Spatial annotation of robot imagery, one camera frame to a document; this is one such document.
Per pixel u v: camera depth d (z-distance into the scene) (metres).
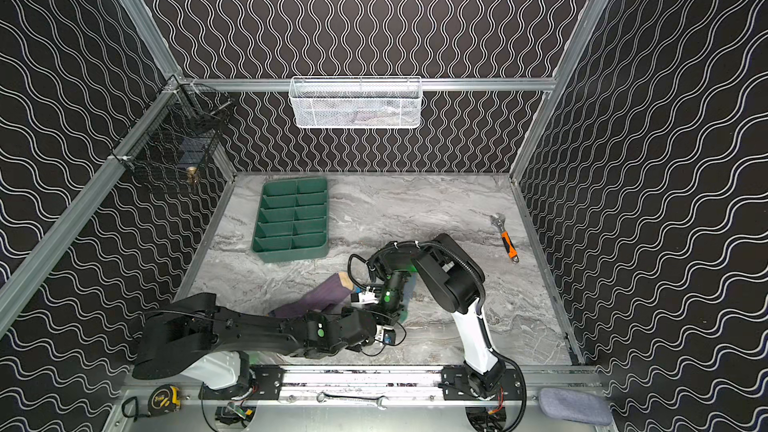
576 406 0.69
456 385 0.73
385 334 0.70
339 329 0.62
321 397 0.73
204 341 0.42
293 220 1.00
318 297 0.88
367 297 0.84
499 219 1.06
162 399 0.70
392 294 0.78
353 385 0.75
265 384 0.74
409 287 0.89
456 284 0.54
